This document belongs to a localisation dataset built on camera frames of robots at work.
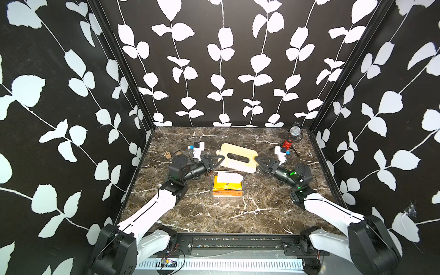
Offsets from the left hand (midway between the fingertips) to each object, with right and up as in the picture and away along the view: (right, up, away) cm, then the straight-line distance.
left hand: (225, 157), depth 69 cm
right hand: (+12, -2, +3) cm, 13 cm away
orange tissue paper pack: (+4, -17, +15) cm, 23 cm away
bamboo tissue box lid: (+10, -4, +3) cm, 12 cm away
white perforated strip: (-6, -45, +1) cm, 45 cm away
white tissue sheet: (+2, -12, +17) cm, 21 cm away
